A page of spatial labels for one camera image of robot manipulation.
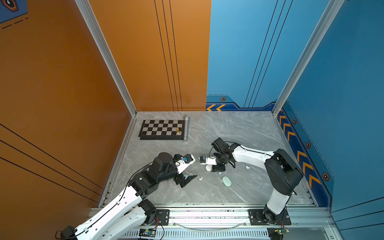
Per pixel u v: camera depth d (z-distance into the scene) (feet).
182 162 1.97
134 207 1.61
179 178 2.06
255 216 2.37
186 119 3.67
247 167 2.92
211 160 2.60
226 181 2.72
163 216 2.42
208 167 2.86
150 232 2.34
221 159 2.32
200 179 2.78
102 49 2.72
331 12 2.33
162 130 3.45
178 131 3.36
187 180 2.07
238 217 2.47
